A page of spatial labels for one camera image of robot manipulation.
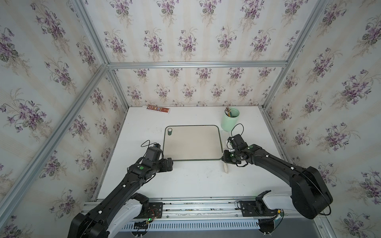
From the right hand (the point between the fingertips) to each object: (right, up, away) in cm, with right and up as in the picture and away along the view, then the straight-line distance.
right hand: (224, 158), depth 87 cm
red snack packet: (-49, +33, +32) cm, 67 cm away
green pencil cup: (+6, +21, +10) cm, 23 cm away
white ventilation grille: (-17, -28, -16) cm, 37 cm away
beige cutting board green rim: (-19, +8, +12) cm, 24 cm away
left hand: (-33, -2, -4) cm, 33 cm away
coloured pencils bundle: (+4, +29, +8) cm, 30 cm away
